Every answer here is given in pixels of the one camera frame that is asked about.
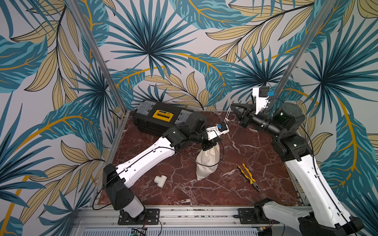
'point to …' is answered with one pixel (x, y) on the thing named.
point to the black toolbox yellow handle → (154, 117)
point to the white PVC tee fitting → (160, 180)
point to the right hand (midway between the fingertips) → (221, 110)
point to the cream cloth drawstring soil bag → (207, 162)
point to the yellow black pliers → (252, 180)
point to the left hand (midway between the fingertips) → (218, 140)
